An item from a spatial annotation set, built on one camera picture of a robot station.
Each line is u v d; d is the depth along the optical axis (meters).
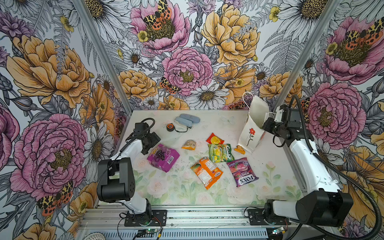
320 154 0.81
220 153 0.94
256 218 0.74
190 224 0.73
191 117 1.15
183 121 1.11
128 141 0.60
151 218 0.73
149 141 0.81
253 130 0.82
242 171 0.87
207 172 0.87
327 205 0.40
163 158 0.87
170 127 1.08
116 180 0.46
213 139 1.02
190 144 0.99
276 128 0.67
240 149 0.97
